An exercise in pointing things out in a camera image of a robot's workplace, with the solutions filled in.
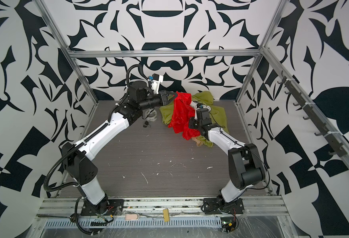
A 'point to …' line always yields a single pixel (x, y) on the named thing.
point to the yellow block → (166, 214)
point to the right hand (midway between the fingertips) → (192, 118)
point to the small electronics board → (228, 224)
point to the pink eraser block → (132, 216)
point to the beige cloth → (199, 143)
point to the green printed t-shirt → (205, 97)
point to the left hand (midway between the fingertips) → (178, 90)
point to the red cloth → (183, 112)
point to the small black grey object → (146, 124)
